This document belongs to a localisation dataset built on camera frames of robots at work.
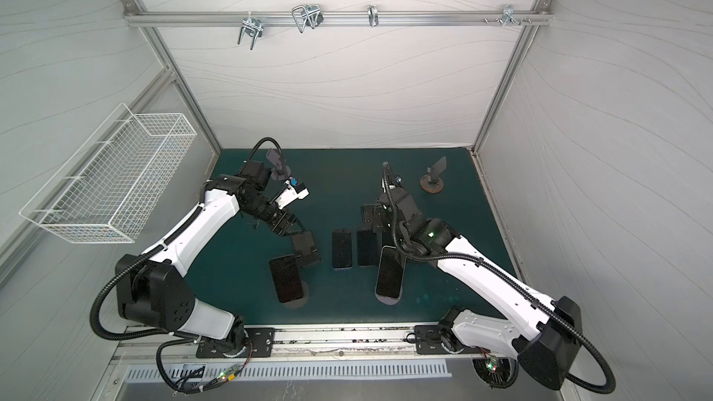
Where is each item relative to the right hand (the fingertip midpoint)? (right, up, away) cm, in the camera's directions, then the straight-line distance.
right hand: (381, 200), depth 76 cm
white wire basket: (-69, +4, -8) cm, 70 cm away
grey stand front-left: (-23, -29, +1) cm, 37 cm away
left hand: (-24, -6, +4) cm, 25 cm away
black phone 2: (-26, -21, -1) cm, 34 cm away
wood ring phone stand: (+22, +4, +31) cm, 38 cm away
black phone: (+3, -22, +5) cm, 23 cm away
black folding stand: (-23, -17, +9) cm, 30 cm away
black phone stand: (-12, -19, +14) cm, 27 cm away
